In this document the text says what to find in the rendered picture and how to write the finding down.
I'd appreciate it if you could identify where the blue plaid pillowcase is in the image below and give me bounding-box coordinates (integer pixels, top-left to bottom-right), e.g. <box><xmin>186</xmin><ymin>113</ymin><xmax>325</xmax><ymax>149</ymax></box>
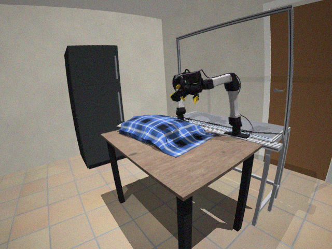
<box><xmin>119</xmin><ymin>115</ymin><xmax>217</xmax><ymax>157</ymax></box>

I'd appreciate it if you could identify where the grey metal top beam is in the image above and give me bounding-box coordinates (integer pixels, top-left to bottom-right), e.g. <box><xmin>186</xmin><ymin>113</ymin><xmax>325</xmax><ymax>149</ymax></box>
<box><xmin>176</xmin><ymin>5</ymin><xmax>293</xmax><ymax>40</ymax></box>

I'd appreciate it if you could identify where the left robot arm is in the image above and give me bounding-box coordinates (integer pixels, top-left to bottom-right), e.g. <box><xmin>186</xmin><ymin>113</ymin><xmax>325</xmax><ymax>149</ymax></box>
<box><xmin>173</xmin><ymin>71</ymin><xmax>250</xmax><ymax>139</ymax></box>

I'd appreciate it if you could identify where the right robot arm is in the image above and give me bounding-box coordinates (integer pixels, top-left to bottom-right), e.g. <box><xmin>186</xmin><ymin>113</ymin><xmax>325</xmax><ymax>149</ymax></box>
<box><xmin>173</xmin><ymin>72</ymin><xmax>192</xmax><ymax>122</ymax></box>

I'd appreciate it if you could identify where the grey slotted metal rail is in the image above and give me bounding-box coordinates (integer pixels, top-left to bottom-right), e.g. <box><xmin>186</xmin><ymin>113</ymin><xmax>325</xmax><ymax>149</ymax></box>
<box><xmin>202</xmin><ymin>126</ymin><xmax>283</xmax><ymax>152</ymax></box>

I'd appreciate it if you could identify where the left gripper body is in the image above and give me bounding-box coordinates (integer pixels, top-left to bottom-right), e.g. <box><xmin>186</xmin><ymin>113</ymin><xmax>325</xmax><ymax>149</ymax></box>
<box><xmin>171</xmin><ymin>83</ymin><xmax>193</xmax><ymax>102</ymax></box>

